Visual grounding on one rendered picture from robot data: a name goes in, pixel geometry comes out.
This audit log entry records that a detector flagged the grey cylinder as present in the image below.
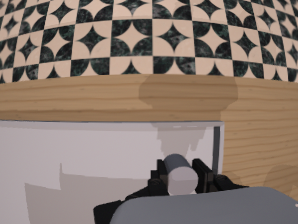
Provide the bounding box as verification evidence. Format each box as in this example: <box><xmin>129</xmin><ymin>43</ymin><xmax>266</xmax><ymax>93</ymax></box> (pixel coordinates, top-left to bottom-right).
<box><xmin>163</xmin><ymin>154</ymin><xmax>198</xmax><ymax>195</ymax></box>

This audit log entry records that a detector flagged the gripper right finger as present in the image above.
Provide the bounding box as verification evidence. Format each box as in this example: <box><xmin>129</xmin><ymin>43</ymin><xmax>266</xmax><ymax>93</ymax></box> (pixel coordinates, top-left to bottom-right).
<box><xmin>192</xmin><ymin>158</ymin><xmax>249</xmax><ymax>194</ymax></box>

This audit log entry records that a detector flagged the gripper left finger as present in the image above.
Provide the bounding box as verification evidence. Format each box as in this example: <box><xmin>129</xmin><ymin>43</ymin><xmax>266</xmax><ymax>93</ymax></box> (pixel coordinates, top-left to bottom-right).
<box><xmin>93</xmin><ymin>159</ymin><xmax>169</xmax><ymax>224</ymax></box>

